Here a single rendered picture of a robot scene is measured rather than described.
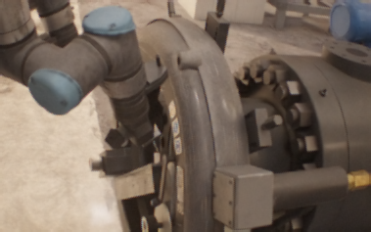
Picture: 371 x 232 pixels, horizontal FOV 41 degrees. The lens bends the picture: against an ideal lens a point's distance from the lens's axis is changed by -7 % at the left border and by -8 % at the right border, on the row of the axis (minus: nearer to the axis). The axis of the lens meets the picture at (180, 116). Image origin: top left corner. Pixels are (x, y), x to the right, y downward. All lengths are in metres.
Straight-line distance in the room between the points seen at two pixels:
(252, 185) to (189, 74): 0.28
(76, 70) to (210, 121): 0.33
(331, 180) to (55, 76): 0.59
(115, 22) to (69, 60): 0.11
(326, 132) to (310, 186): 0.27
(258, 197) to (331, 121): 0.41
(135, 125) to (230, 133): 0.19
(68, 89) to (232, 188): 0.34
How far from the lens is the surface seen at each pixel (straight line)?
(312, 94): 1.33
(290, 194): 1.03
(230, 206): 0.97
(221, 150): 1.04
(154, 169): 1.23
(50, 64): 0.87
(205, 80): 1.08
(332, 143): 1.30
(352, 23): 1.73
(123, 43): 0.91
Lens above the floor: 1.32
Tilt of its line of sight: 26 degrees down
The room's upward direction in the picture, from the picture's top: 8 degrees clockwise
